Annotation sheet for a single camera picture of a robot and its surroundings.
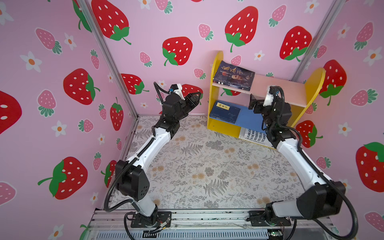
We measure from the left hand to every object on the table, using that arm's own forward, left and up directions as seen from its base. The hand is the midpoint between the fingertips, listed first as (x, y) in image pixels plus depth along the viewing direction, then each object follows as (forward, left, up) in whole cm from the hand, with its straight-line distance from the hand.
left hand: (201, 93), depth 72 cm
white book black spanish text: (+1, -35, -34) cm, 49 cm away
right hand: (0, -29, 0) cm, 29 cm away
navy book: (+15, -17, -26) cm, 35 cm away
